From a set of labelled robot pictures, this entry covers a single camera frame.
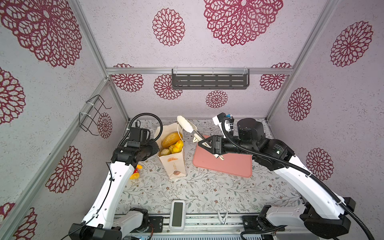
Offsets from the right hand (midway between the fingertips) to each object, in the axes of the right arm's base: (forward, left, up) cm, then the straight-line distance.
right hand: (201, 140), depth 56 cm
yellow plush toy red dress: (+2, +37, -35) cm, 51 cm away
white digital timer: (-18, +11, -37) cm, 43 cm away
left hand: (+8, +22, -18) cm, 30 cm away
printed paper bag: (+4, +14, -26) cm, 29 cm away
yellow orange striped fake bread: (+10, +12, -19) cm, 24 cm away
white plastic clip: (-19, -12, -40) cm, 46 cm away
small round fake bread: (+9, +19, -22) cm, 30 cm away
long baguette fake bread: (+15, +16, -19) cm, 29 cm away
